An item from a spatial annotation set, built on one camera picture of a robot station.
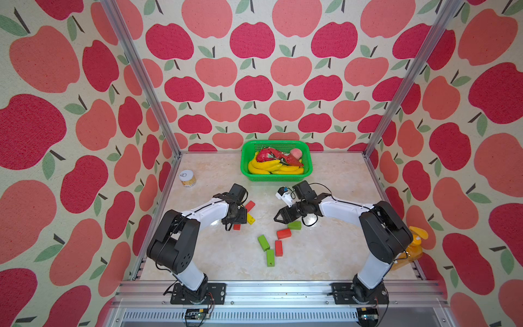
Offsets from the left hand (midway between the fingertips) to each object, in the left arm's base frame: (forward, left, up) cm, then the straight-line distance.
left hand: (241, 222), depth 92 cm
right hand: (0, -18, +2) cm, 18 cm away
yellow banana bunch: (+27, -15, +8) cm, 32 cm away
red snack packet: (+35, -14, +9) cm, 39 cm away
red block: (+9, -3, -1) cm, 10 cm away
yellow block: (+1, -4, 0) cm, 4 cm away
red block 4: (-12, -17, -1) cm, 20 cm away
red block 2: (-2, +2, 0) cm, 3 cm away
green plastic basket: (+43, -3, +7) cm, 44 cm away
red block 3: (-6, -19, +1) cm, 20 cm away
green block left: (-9, -10, -1) cm, 14 cm away
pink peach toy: (+38, -29, +7) cm, 49 cm away
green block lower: (-15, -13, 0) cm, 20 cm away
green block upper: (-3, -24, +3) cm, 25 cm away
